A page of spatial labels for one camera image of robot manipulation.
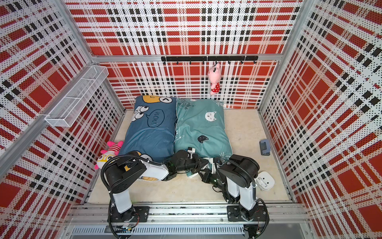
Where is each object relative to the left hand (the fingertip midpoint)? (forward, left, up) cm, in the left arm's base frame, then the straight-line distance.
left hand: (211, 160), depth 83 cm
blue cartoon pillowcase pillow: (+18, +37, +6) cm, 41 cm away
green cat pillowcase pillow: (+20, +6, 0) cm, 20 cm away
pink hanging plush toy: (+45, -3, +26) cm, 52 cm away
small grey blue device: (+12, -36, -7) cm, 39 cm away
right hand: (-4, +7, -7) cm, 11 cm away
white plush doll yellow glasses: (+8, +60, -2) cm, 61 cm away
